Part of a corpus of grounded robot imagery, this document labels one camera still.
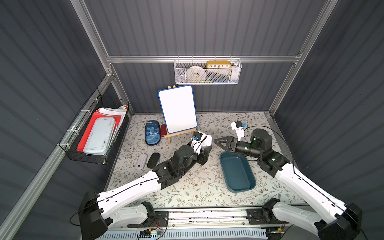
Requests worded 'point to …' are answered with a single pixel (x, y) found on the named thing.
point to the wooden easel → (168, 135)
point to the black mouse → (153, 160)
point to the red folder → (80, 147)
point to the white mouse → (141, 161)
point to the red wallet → (163, 131)
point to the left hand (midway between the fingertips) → (207, 145)
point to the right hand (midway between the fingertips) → (220, 141)
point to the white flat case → (99, 138)
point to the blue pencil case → (152, 133)
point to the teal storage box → (238, 174)
